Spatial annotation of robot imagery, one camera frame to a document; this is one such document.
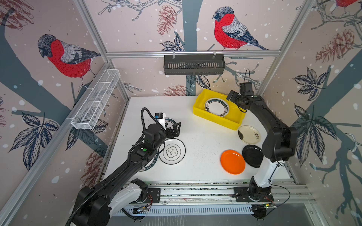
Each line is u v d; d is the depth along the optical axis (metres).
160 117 0.67
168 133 0.69
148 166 0.83
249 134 0.98
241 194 0.73
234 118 0.98
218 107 1.11
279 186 0.64
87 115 0.71
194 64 1.04
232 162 0.83
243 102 0.67
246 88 0.71
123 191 0.57
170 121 1.05
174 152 0.90
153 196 0.73
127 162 0.52
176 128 0.70
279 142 0.49
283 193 0.76
